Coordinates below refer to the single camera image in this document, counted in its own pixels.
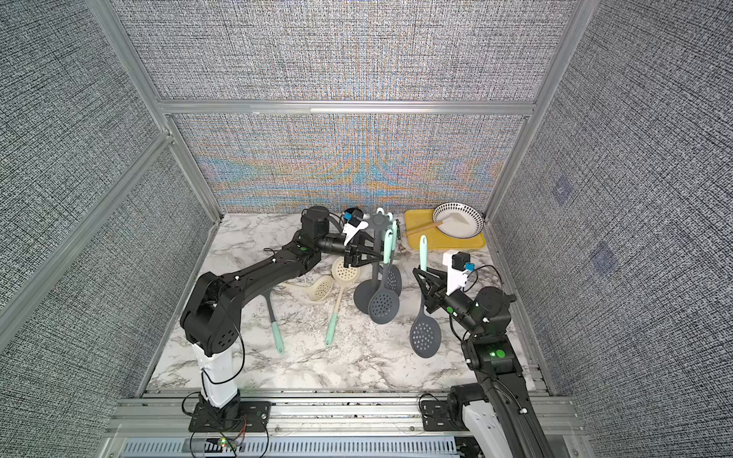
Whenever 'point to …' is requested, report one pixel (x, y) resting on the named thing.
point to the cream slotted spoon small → (316, 293)
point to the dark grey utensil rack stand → (363, 289)
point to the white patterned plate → (468, 213)
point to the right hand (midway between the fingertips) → (420, 264)
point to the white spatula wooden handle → (452, 223)
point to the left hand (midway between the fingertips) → (387, 252)
